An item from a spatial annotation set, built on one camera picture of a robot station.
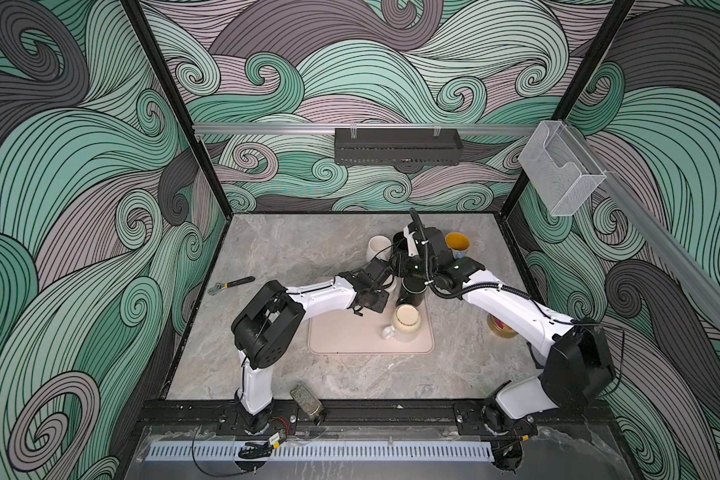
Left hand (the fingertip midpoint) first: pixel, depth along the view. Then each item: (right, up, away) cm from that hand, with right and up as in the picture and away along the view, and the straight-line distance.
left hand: (379, 297), depth 92 cm
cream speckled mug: (+6, -5, -11) cm, 14 cm away
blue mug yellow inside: (+30, +17, +13) cm, 36 cm away
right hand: (+3, +12, -9) cm, 15 cm away
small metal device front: (-20, -22, -19) cm, 35 cm away
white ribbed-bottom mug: (0, +16, +10) cm, 18 cm away
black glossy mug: (+9, +3, -6) cm, 11 cm away
